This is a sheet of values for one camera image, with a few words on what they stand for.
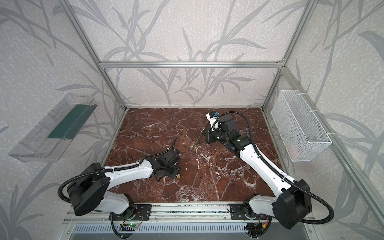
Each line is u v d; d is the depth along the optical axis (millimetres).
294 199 385
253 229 736
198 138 759
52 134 644
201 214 737
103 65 937
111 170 475
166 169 656
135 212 700
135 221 722
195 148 807
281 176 424
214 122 668
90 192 423
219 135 649
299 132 642
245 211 651
